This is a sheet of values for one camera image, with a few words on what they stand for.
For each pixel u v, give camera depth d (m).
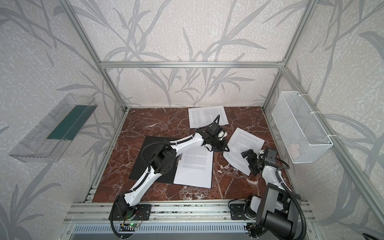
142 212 0.73
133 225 0.70
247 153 0.81
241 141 1.02
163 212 0.75
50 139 0.64
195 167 0.89
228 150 0.92
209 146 0.83
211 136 0.79
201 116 1.15
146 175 0.63
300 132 0.62
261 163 0.65
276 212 0.42
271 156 0.69
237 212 0.73
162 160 0.62
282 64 0.94
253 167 0.79
